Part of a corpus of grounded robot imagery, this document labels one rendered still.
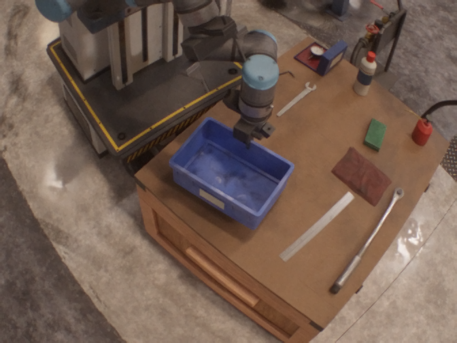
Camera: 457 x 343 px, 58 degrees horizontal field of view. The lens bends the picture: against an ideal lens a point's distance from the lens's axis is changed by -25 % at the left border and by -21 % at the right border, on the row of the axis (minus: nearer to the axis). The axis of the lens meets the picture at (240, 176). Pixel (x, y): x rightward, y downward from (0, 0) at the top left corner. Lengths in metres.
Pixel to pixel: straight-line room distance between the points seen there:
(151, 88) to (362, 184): 0.94
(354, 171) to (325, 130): 0.19
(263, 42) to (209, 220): 0.58
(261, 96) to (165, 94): 0.83
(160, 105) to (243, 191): 0.62
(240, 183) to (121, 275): 0.72
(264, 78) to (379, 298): 1.19
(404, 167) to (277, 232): 0.56
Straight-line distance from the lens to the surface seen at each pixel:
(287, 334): 1.86
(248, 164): 1.61
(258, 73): 1.26
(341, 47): 2.00
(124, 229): 2.12
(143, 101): 2.06
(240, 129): 1.40
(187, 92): 2.07
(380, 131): 1.87
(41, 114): 2.60
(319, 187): 1.70
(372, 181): 1.74
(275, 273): 1.54
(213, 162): 1.62
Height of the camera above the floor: 1.90
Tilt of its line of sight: 59 degrees down
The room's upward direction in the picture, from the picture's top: 8 degrees clockwise
